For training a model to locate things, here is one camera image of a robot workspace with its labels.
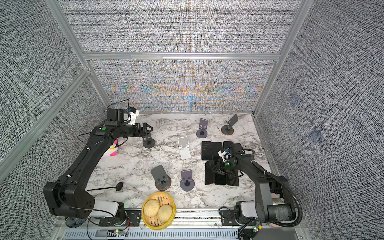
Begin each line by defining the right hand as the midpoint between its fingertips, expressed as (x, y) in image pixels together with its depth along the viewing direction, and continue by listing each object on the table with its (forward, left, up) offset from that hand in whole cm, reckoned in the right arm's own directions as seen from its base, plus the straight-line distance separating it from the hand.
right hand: (213, 169), depth 86 cm
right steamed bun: (-23, +25, +3) cm, 34 cm away
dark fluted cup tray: (-26, +69, 0) cm, 74 cm away
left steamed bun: (-20, +32, +3) cm, 38 cm away
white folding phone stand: (+15, +18, 0) cm, 23 cm away
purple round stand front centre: (-7, +15, -2) cm, 17 cm away
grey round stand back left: (+21, +43, -2) cm, 47 cm away
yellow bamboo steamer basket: (-26, +30, -1) cm, 40 cm away
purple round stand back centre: (+29, +6, -2) cm, 29 cm away
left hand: (+14, +37, +21) cm, 44 cm away
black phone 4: (-2, +3, -3) cm, 4 cm away
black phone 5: (-6, -3, +1) cm, 7 cm away
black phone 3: (+20, -12, -5) cm, 24 cm away
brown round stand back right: (+32, -13, -2) cm, 34 cm away
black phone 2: (+18, -4, -3) cm, 18 cm away
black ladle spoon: (-9, +54, -2) cm, 54 cm away
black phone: (+13, +3, -4) cm, 14 cm away
